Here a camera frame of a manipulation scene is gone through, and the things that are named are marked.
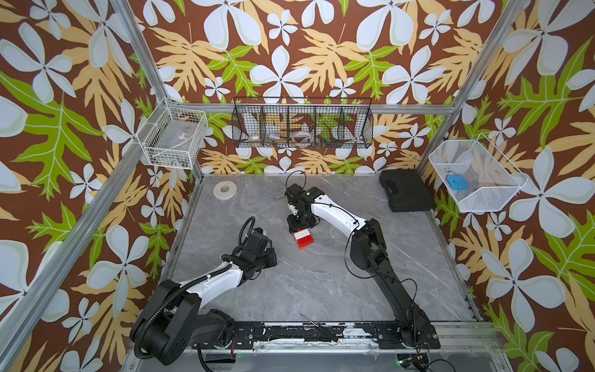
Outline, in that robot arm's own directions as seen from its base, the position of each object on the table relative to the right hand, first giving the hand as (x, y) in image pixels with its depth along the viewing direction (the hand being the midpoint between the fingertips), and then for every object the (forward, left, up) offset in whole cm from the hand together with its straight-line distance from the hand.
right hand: (294, 227), depth 98 cm
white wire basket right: (+6, -67, +25) cm, 71 cm away
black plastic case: (+21, -55, 0) cm, 59 cm away
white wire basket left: (+20, +47, +32) cm, 60 cm away
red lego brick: (-8, -3, 0) cm, 8 cm away
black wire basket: (+34, -3, +30) cm, 45 cm away
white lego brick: (-4, -3, +2) cm, 5 cm away
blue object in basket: (+4, -59, +24) cm, 64 cm away
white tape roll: (+24, +36, -2) cm, 43 cm away
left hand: (-12, +7, +1) cm, 14 cm away
